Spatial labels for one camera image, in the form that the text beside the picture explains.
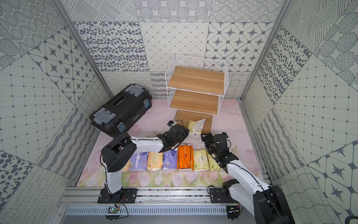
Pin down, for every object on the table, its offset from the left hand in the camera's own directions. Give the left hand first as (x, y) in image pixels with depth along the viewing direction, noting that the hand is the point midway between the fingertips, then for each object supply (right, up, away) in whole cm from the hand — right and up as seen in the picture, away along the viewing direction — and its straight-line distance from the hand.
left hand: (192, 127), depth 89 cm
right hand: (+6, -7, -3) cm, 10 cm away
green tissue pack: (+5, -20, -7) cm, 21 cm away
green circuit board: (-43, -41, -18) cm, 62 cm away
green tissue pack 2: (+12, -21, -9) cm, 26 cm away
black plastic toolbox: (-48, +8, -1) cm, 48 cm away
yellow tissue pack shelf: (-23, -19, -7) cm, 31 cm away
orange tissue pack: (-5, -17, -8) cm, 19 cm away
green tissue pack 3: (+3, -1, +3) cm, 4 cm away
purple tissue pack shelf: (-14, -19, -6) cm, 24 cm away
